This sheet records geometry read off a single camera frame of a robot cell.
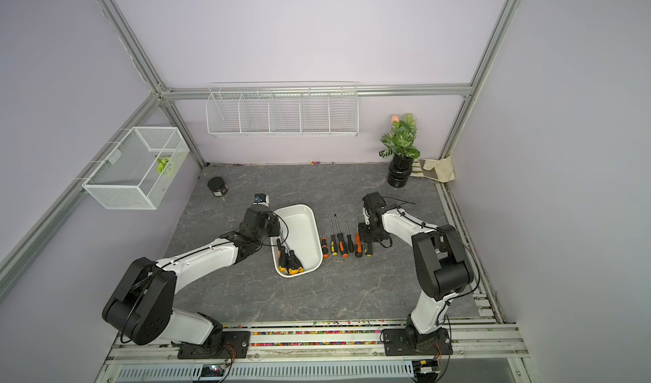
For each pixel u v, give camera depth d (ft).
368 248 2.99
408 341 2.36
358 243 3.04
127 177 2.58
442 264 1.58
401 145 3.01
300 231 3.05
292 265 2.79
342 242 3.06
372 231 2.65
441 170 3.92
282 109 3.28
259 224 2.33
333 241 3.08
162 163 2.65
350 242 3.09
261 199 2.63
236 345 2.43
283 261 2.80
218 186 3.56
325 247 3.00
